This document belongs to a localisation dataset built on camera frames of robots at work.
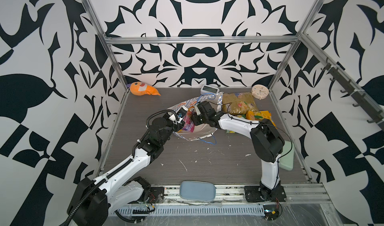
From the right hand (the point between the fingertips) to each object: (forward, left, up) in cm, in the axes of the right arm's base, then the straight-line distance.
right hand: (193, 115), depth 93 cm
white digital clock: (+28, -10, -6) cm, 31 cm away
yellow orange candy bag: (+3, -42, -6) cm, 43 cm away
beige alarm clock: (+26, -51, -8) cm, 58 cm away
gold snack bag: (+13, -31, -5) cm, 34 cm away
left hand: (-7, +6, +19) cm, 21 cm away
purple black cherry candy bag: (-4, +3, -4) cm, 7 cm away
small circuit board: (-48, -36, -11) cm, 61 cm away
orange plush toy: (+24, +39, 0) cm, 46 cm away
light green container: (-27, -49, -7) cm, 56 cm away
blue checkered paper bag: (-7, -4, -7) cm, 11 cm away
